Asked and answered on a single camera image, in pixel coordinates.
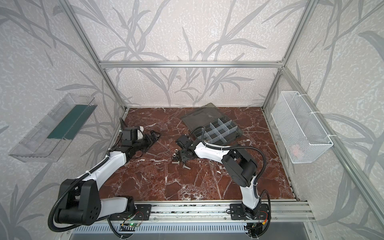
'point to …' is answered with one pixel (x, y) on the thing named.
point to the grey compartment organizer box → (219, 129)
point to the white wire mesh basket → (303, 138)
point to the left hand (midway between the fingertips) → (160, 133)
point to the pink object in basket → (295, 149)
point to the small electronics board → (128, 227)
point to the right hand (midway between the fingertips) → (186, 150)
